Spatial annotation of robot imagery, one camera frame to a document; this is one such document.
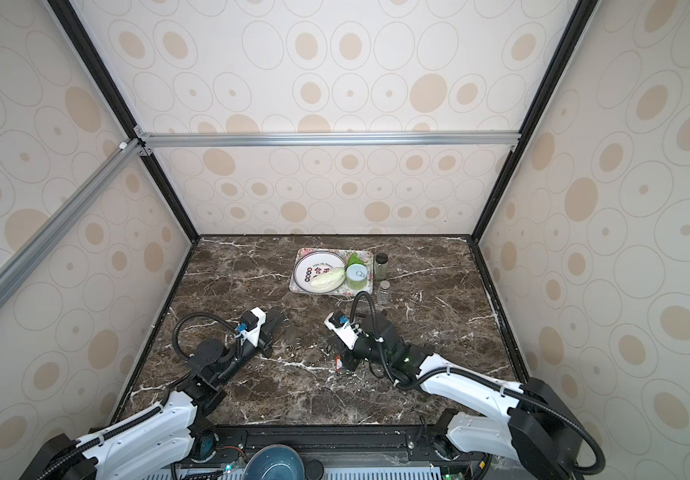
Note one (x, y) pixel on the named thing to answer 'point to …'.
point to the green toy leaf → (354, 259)
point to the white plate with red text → (314, 264)
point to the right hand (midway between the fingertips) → (332, 339)
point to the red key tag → (339, 363)
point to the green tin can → (356, 277)
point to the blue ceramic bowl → (274, 462)
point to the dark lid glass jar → (381, 266)
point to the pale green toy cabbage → (328, 280)
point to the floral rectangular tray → (365, 255)
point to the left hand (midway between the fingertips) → (288, 314)
